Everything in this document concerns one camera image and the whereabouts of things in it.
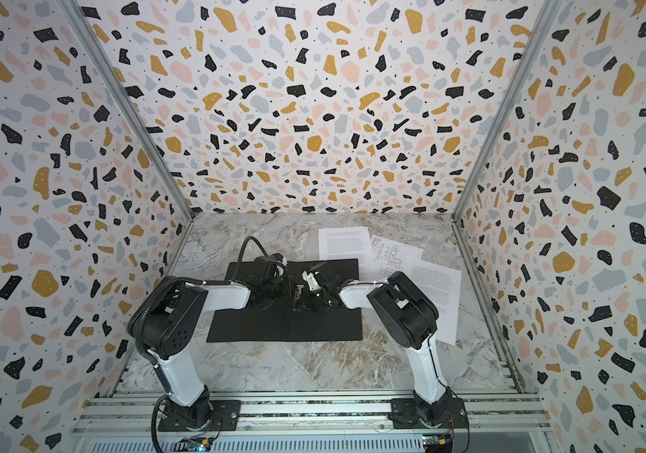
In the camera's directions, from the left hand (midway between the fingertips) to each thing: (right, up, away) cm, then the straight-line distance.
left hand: (298, 282), depth 97 cm
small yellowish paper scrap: (+59, +13, +17) cm, 62 cm away
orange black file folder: (0, -13, -5) cm, 14 cm away
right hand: (-2, -6, -5) cm, 8 cm away
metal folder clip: (0, -3, 0) cm, 3 cm away
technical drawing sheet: (+34, +8, +13) cm, 37 cm away
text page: (+18, +13, +17) cm, 28 cm away
